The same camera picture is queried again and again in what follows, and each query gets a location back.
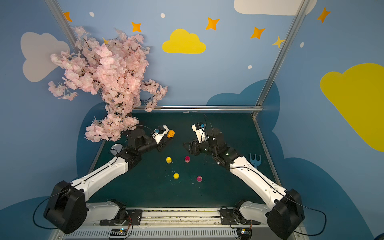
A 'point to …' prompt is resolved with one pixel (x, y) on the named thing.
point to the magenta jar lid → (199, 178)
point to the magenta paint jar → (187, 159)
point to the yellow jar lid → (176, 176)
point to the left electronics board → (118, 233)
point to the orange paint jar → (171, 133)
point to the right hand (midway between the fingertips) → (190, 141)
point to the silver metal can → (116, 148)
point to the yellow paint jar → (168, 160)
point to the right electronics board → (242, 230)
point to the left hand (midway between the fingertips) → (171, 132)
